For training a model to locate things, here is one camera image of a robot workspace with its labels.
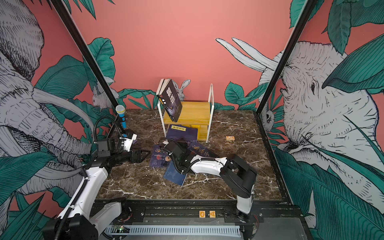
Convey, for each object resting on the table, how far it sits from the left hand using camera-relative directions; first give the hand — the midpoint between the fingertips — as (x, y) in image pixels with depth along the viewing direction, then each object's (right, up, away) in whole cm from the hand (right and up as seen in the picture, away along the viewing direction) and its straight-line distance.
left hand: (143, 148), depth 78 cm
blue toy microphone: (-18, +22, +10) cm, 30 cm away
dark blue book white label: (+15, -17, +8) cm, 24 cm away
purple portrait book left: (+5, -9, +14) cm, 17 cm away
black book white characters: (+14, +26, +3) cm, 30 cm away
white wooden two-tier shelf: (+30, +20, +18) cm, 41 cm away
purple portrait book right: (+28, -3, +18) cm, 33 cm away
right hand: (+20, +7, +6) cm, 22 cm away
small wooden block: (+53, +3, +25) cm, 59 cm away
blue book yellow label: (+17, +9, +11) cm, 22 cm away
